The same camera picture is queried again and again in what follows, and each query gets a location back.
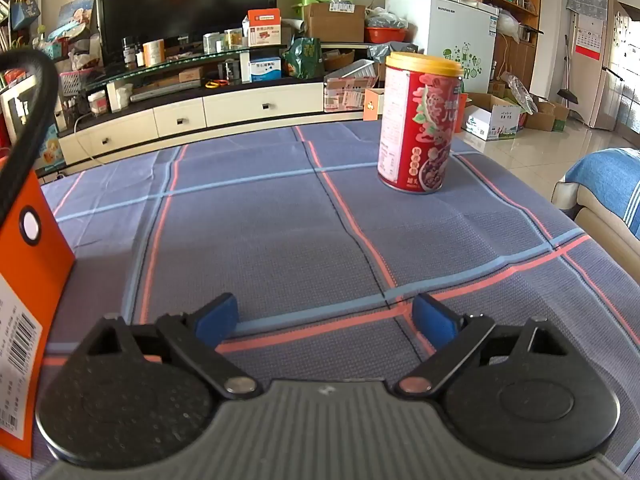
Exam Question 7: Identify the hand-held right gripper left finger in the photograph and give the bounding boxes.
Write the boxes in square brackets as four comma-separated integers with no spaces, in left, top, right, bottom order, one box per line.
[86,292,264,401]

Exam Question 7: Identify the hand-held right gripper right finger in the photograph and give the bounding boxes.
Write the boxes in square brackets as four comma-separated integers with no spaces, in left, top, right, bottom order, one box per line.
[392,292,563,401]

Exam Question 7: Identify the orange cardboard box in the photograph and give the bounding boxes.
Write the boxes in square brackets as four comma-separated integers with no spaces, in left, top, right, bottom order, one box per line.
[0,155,76,461]

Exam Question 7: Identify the red can with yellow lid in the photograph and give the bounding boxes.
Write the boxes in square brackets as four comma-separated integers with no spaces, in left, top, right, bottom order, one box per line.
[377,51,465,195]

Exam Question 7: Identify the beige sofa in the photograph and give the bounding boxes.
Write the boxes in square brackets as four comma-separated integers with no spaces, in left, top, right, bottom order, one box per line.
[552,147,640,257]

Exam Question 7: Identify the white printed cardboard box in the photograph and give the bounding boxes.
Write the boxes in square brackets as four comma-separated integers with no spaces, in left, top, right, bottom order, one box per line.
[462,92,527,141]

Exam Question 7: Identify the blue striped towel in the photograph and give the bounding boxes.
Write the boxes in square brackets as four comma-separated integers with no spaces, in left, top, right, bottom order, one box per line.
[565,147,640,239]

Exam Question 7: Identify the blue and white box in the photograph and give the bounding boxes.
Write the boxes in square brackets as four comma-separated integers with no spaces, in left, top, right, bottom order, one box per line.
[250,57,284,83]

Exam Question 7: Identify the broom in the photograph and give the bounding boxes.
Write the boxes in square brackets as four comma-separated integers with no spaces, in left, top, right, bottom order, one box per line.
[557,35,579,107]

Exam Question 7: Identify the beige tin with orange label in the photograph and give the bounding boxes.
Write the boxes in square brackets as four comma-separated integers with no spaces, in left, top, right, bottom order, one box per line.
[143,40,166,67]

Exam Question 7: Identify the green foil bag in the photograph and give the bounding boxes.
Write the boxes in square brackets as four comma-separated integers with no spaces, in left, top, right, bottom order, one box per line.
[284,37,324,80]

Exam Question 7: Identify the pink plastic basket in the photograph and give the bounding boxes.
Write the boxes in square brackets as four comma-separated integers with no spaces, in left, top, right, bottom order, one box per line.
[60,71,94,92]

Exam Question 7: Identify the silver refrigerator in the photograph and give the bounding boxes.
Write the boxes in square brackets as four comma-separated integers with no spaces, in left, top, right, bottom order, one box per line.
[565,0,639,132]

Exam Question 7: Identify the red plastic basin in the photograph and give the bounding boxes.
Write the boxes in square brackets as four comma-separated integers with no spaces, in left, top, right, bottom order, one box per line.
[365,26,407,45]

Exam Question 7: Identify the orange and white medicine box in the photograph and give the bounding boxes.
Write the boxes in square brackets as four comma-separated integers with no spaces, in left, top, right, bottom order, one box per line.
[247,8,283,47]

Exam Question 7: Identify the white chest freezer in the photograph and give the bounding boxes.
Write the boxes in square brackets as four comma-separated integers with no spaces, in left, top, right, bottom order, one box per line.
[385,0,500,96]

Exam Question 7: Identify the brown cardboard box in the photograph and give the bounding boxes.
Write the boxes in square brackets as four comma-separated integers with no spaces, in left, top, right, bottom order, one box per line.
[304,2,366,44]

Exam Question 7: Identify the teal plastic basket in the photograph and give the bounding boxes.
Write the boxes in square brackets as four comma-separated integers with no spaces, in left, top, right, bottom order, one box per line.
[37,40,69,61]

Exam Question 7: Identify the black flat television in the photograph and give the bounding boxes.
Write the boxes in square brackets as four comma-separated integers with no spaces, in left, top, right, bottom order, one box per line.
[96,0,278,61]

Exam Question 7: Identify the printed picture box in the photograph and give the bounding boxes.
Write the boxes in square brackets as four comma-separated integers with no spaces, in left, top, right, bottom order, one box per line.
[59,0,97,41]

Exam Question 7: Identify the blue gift bag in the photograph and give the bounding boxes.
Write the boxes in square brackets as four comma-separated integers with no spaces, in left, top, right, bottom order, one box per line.
[10,0,41,31]

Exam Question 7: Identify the black cable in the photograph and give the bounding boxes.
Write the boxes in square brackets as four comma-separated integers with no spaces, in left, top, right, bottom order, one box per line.
[0,49,60,231]

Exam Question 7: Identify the wall calendar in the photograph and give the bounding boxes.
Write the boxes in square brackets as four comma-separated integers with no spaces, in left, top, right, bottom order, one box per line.
[575,12,606,59]

